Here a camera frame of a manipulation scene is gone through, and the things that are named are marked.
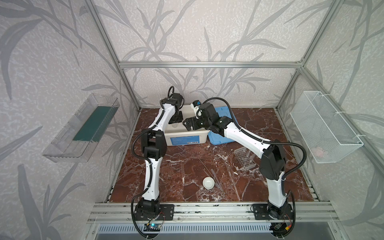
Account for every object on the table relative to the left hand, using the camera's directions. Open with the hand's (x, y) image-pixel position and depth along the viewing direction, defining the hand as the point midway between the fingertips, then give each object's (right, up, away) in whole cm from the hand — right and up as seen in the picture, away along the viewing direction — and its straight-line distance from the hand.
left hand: (178, 116), depth 99 cm
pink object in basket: (+73, -18, -27) cm, 80 cm away
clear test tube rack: (+43, -27, -8) cm, 51 cm away
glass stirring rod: (+25, -38, -17) cm, 49 cm away
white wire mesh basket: (+70, -8, -37) cm, 79 cm away
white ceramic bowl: (+20, -38, -17) cm, 46 cm away
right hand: (+9, 0, -15) cm, 18 cm away
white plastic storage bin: (+2, -11, -15) cm, 18 cm away
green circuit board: (-8, -54, -29) cm, 61 cm away
